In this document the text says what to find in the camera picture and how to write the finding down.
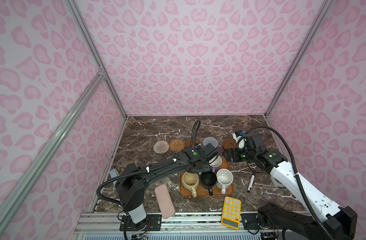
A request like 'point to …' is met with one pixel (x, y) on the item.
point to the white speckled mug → (224, 177)
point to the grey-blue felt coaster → (210, 140)
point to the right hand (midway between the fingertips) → (230, 151)
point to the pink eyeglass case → (165, 202)
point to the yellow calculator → (231, 212)
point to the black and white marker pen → (251, 181)
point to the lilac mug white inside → (214, 164)
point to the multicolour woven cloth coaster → (161, 147)
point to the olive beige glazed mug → (190, 181)
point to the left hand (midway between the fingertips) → (205, 165)
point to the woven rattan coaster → (176, 145)
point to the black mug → (208, 179)
